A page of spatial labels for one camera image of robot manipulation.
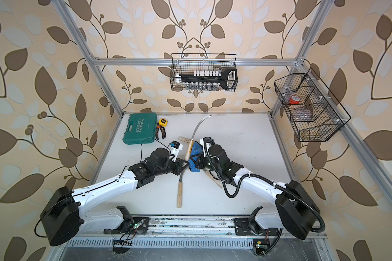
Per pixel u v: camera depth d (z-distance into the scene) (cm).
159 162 62
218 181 87
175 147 71
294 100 81
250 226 65
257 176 51
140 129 105
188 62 91
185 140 104
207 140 74
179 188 85
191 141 80
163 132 109
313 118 74
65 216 40
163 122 113
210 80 85
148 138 101
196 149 80
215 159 62
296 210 42
